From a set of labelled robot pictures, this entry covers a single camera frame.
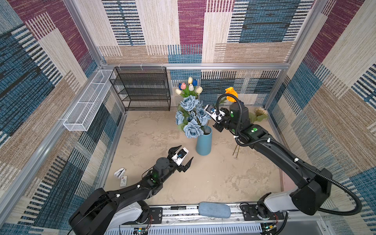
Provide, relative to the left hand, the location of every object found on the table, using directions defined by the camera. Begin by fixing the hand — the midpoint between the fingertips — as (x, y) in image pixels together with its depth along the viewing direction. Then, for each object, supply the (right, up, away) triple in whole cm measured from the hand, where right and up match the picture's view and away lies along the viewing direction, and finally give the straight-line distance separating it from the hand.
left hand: (186, 149), depth 80 cm
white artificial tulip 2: (+8, +34, +10) cm, 36 cm away
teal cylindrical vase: (+10, +3, +5) cm, 12 cm away
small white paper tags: (-38, -15, +6) cm, 41 cm away
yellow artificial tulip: (+2, +41, +14) cm, 44 cm away
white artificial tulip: (+3, +36, +12) cm, 38 cm away
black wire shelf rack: (-33, +40, +31) cm, 60 cm away
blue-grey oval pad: (+14, -28, -7) cm, 32 cm away
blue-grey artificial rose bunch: (+2, +17, -9) cm, 19 cm away
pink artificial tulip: (-2, +36, +11) cm, 38 cm away
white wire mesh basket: (-50, +17, -9) cm, 54 cm away
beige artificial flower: (+55, +20, +31) cm, 66 cm away
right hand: (+13, +18, -4) cm, 23 cm away
